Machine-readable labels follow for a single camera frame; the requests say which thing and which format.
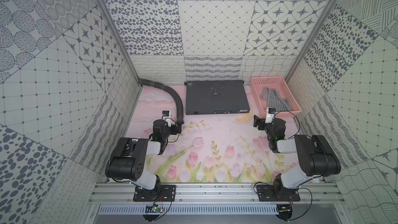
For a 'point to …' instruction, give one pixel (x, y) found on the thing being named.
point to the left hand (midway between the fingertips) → (170, 118)
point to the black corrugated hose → (180, 119)
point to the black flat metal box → (216, 97)
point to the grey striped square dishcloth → (274, 100)
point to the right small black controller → (284, 211)
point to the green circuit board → (153, 208)
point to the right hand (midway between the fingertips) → (261, 116)
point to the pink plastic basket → (282, 85)
